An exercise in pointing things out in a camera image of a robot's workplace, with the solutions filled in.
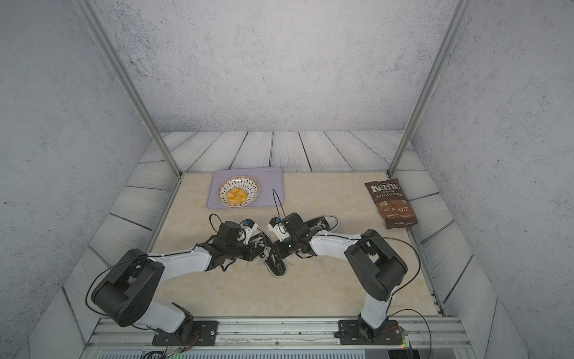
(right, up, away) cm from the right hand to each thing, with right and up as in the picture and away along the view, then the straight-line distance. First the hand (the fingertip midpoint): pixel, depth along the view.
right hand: (272, 252), depth 87 cm
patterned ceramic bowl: (-15, +27, +28) cm, 41 cm away
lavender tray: (-4, +28, +29) cm, 41 cm away
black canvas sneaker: (0, -2, +1) cm, 2 cm away
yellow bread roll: (-19, +21, +20) cm, 35 cm away
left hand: (-3, 0, +1) cm, 3 cm away
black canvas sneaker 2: (+22, +10, +9) cm, 26 cm away
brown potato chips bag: (+55, +17, +20) cm, 61 cm away
